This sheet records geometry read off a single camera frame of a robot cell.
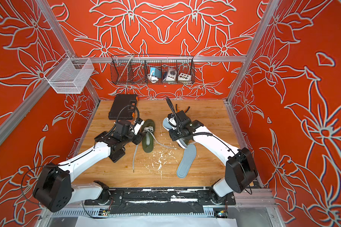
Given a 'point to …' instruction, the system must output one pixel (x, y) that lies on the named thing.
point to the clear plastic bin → (69, 75)
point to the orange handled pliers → (184, 111)
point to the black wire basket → (147, 69)
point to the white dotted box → (183, 76)
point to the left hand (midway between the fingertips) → (142, 130)
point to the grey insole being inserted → (166, 124)
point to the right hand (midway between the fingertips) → (168, 134)
